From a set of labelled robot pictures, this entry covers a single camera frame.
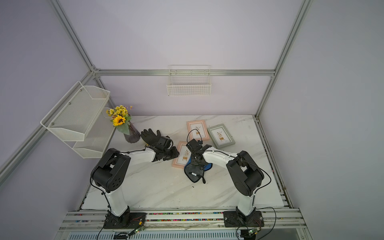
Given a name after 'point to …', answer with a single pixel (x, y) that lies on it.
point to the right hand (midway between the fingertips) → (198, 162)
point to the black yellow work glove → (149, 137)
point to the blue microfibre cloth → (194, 172)
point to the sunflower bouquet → (120, 118)
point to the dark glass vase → (134, 135)
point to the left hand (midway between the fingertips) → (177, 155)
